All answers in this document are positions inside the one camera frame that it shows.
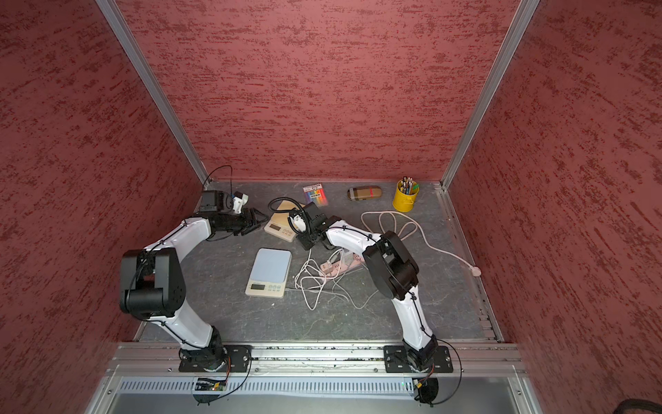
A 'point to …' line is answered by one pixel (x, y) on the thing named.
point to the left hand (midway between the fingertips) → (264, 224)
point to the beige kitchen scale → (279, 224)
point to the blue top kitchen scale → (269, 273)
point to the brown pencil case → (364, 192)
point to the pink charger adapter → (326, 267)
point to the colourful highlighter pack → (315, 193)
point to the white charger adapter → (346, 257)
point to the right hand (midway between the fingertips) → (305, 240)
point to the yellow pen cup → (405, 193)
